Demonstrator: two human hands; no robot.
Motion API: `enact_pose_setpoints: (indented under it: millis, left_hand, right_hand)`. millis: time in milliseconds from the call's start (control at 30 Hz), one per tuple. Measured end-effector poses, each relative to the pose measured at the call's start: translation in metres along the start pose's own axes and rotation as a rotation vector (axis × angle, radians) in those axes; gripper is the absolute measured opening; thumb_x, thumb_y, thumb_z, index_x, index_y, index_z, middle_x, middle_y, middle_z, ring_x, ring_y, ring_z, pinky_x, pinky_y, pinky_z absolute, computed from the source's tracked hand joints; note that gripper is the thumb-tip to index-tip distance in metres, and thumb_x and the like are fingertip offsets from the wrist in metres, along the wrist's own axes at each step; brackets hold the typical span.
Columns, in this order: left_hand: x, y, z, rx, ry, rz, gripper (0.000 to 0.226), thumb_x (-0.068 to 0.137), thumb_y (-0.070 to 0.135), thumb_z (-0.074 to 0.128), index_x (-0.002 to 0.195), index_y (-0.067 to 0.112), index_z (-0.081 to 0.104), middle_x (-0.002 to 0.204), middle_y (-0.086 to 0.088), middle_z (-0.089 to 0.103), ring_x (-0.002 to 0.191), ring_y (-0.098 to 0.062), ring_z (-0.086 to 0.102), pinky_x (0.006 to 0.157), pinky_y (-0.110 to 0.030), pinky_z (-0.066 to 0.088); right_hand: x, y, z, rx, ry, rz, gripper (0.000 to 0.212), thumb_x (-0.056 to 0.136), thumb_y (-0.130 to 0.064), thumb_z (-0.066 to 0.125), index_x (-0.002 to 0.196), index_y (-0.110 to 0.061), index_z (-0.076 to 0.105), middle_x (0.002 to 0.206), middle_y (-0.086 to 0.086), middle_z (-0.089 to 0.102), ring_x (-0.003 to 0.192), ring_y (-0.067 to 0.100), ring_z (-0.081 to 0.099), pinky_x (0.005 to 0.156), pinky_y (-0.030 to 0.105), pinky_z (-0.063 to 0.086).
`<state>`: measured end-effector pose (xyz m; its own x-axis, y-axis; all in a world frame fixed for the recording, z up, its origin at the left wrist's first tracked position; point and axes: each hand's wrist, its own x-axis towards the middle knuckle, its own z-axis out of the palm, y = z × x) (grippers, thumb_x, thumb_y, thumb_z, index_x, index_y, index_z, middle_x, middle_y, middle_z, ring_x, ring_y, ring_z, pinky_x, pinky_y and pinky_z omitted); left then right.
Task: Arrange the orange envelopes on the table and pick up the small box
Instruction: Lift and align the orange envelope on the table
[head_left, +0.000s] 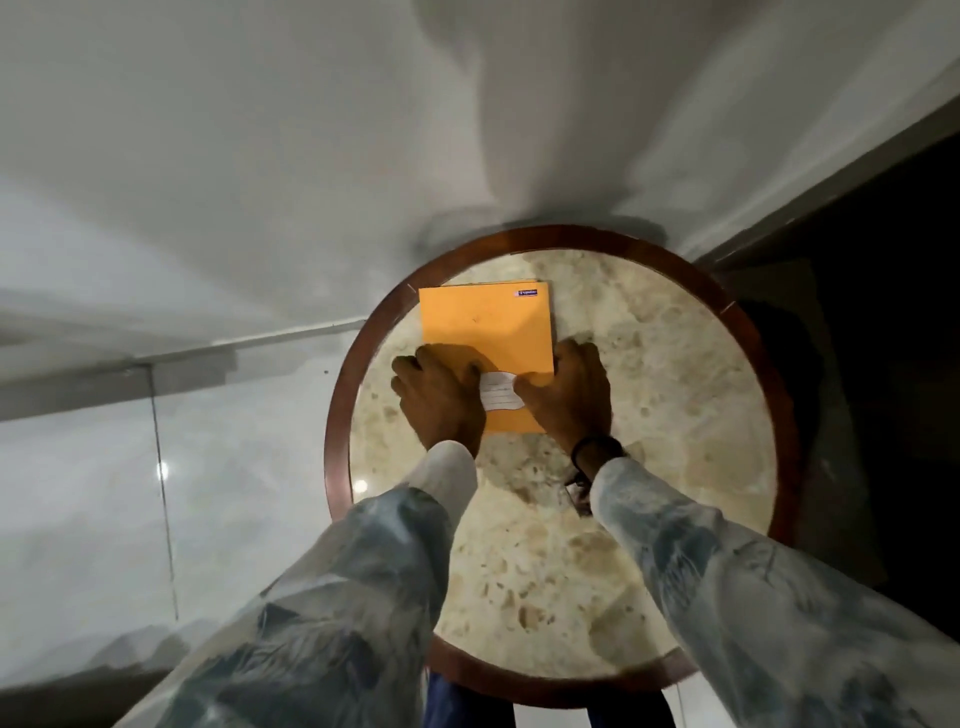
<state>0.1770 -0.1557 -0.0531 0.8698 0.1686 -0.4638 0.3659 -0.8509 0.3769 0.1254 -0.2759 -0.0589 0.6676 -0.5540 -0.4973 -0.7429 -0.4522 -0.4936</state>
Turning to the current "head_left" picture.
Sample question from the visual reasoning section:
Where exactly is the person's right hand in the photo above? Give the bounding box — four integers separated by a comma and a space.
513, 338, 614, 456

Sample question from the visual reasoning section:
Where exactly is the person's left hand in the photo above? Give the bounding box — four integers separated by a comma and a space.
390, 342, 490, 456

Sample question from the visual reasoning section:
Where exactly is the orange notebook with white label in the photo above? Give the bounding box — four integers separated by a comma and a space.
417, 280, 557, 436

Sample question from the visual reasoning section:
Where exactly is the person's right forearm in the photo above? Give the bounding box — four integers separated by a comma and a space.
589, 456, 960, 728

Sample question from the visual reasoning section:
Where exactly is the person's left forearm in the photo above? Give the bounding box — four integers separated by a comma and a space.
112, 440, 480, 728

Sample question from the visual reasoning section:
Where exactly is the black wristband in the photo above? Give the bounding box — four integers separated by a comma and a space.
567, 435, 627, 485

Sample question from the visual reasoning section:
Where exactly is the round marble table wooden rim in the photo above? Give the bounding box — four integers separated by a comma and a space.
324, 224, 802, 711

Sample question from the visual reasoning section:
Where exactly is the person's left leg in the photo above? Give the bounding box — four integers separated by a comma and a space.
423, 669, 520, 728

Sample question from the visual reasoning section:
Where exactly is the person's leg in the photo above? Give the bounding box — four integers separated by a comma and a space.
423, 669, 520, 728
587, 688, 678, 728

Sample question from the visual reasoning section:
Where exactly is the person's right leg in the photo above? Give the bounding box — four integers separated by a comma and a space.
587, 688, 678, 728

